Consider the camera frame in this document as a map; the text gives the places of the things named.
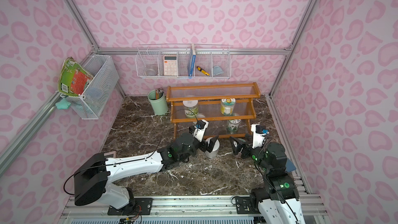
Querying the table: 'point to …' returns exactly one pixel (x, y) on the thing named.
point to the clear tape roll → (151, 72)
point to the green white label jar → (233, 125)
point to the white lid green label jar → (190, 108)
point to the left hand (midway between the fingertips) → (209, 127)
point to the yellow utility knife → (203, 71)
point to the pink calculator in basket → (170, 65)
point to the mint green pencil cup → (159, 106)
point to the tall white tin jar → (213, 154)
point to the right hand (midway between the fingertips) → (237, 136)
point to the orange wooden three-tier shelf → (209, 96)
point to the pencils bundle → (159, 93)
